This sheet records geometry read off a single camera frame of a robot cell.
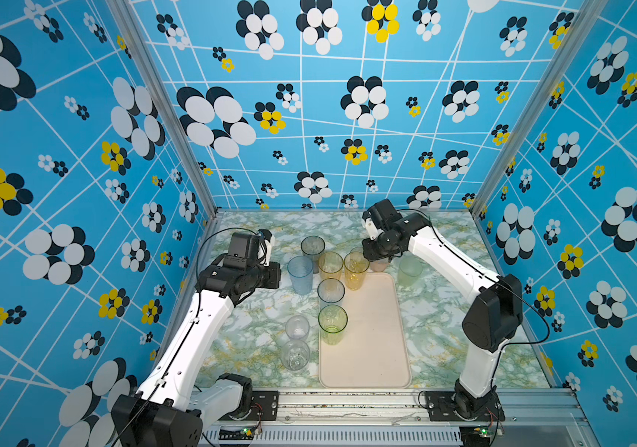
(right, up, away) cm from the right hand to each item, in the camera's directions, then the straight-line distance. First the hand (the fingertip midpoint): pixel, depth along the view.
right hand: (370, 252), depth 88 cm
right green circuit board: (+24, -45, -18) cm, 54 cm away
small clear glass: (-23, -24, 0) cm, 33 cm away
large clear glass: (-23, -31, -5) cm, 39 cm away
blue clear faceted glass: (-13, -12, -1) cm, 18 cm away
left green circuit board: (-35, -46, -17) cm, 60 cm away
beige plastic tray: (0, -30, -5) cm, 31 cm away
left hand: (-28, -4, -11) cm, 30 cm away
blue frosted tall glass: (-23, -6, +6) cm, 25 cm away
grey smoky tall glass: (-18, +2, +1) cm, 19 cm away
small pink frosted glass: (+5, -5, +8) cm, 11 cm away
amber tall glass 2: (-4, -5, +4) cm, 8 cm away
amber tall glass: (-13, -5, +5) cm, 14 cm away
